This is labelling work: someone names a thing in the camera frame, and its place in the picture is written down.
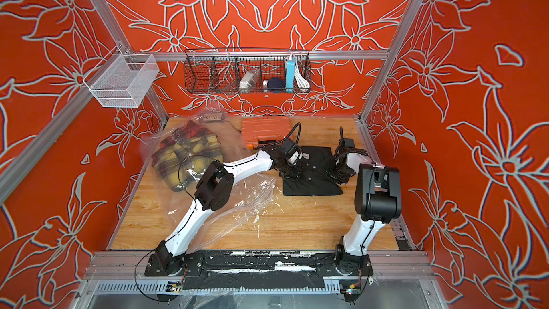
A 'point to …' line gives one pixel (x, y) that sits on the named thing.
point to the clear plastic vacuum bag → (251, 194)
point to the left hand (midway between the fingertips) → (304, 177)
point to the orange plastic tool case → (264, 131)
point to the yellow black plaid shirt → (181, 164)
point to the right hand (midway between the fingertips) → (325, 174)
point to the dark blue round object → (276, 84)
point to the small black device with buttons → (212, 116)
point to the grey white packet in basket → (249, 81)
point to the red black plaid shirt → (188, 131)
